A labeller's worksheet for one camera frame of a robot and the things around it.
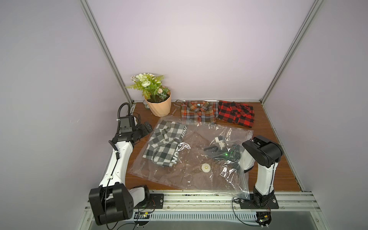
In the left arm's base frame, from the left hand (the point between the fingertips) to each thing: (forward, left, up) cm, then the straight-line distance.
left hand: (147, 127), depth 83 cm
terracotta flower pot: (+21, -5, -7) cm, 23 cm away
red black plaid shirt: (+24, -64, -16) cm, 70 cm away
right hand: (-9, -35, -11) cm, 38 cm away
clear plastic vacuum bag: (-9, -28, -17) cm, 35 cm away
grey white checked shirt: (-7, -8, -15) cm, 18 cm away
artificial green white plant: (+26, +1, +10) cm, 28 cm away
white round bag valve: (-18, -35, -16) cm, 43 cm away
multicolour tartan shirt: (+26, -33, -14) cm, 44 cm away
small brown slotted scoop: (+35, -15, -16) cm, 41 cm away
